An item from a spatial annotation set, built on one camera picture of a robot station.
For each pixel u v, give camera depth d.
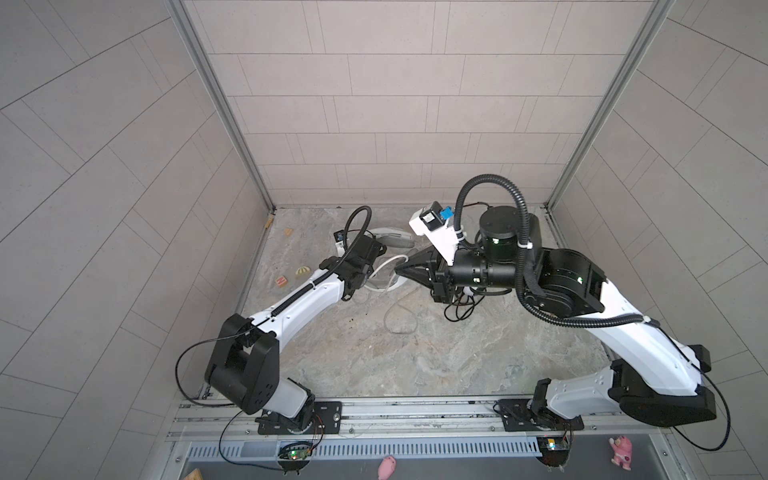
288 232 1.07
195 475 0.63
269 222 1.12
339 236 0.74
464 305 0.89
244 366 0.41
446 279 0.43
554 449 0.68
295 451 0.64
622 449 0.66
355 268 0.61
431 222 0.41
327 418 0.71
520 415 0.71
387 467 0.64
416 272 0.48
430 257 0.44
